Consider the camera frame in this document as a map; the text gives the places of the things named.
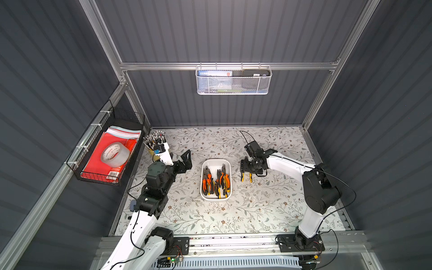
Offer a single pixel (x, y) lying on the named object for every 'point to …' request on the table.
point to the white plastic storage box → (216, 180)
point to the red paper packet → (94, 169)
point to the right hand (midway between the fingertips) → (245, 170)
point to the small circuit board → (166, 262)
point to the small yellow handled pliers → (242, 177)
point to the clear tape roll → (115, 154)
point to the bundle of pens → (156, 138)
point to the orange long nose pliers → (205, 175)
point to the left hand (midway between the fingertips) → (182, 153)
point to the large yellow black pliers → (219, 184)
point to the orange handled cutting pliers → (225, 180)
